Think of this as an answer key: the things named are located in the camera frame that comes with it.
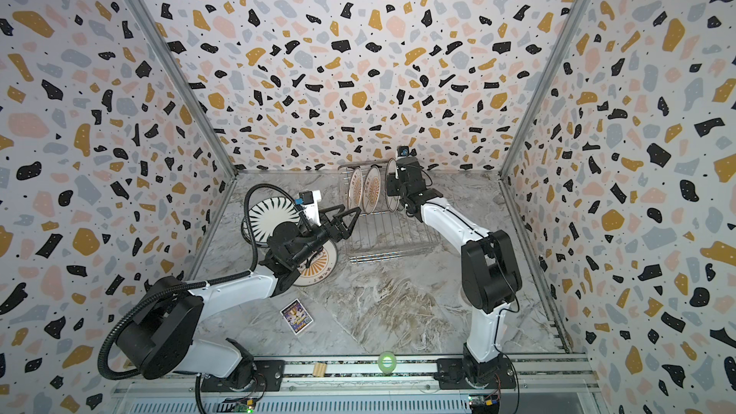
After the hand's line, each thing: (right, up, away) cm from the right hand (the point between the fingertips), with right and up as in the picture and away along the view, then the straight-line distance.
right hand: (391, 168), depth 91 cm
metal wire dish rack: (-4, -23, +11) cm, 26 cm away
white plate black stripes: (-46, -15, +16) cm, 51 cm away
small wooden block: (-19, -54, -17) cm, 60 cm away
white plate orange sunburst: (-13, -6, +18) cm, 24 cm away
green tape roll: (-1, -54, -14) cm, 56 cm away
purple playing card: (-28, -44, -8) cm, 52 cm away
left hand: (-10, -11, -16) cm, 22 cm away
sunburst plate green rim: (-23, -32, +2) cm, 39 cm away
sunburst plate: (-7, -7, +15) cm, 18 cm away
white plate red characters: (+1, -10, +13) cm, 17 cm away
